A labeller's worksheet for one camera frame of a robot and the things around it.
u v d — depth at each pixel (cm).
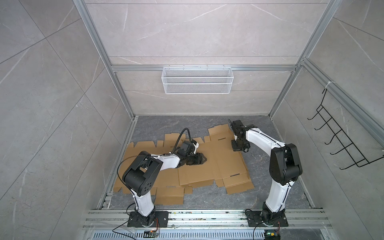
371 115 55
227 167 91
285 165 50
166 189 84
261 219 73
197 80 101
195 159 83
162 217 73
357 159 60
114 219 75
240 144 80
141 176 48
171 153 66
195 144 88
